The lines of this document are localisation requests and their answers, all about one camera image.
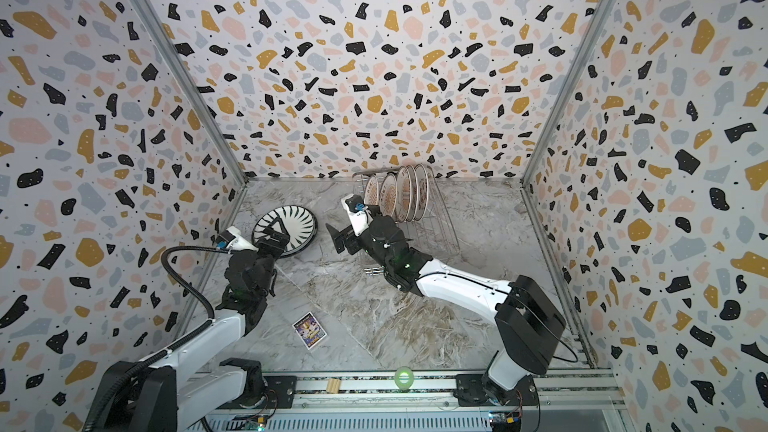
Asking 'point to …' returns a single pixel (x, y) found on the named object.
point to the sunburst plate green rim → (388, 194)
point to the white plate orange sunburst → (371, 193)
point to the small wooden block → (333, 386)
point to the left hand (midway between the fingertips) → (273, 222)
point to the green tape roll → (401, 385)
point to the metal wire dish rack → (412, 195)
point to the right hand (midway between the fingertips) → (338, 210)
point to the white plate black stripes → (298, 222)
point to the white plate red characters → (404, 194)
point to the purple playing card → (309, 330)
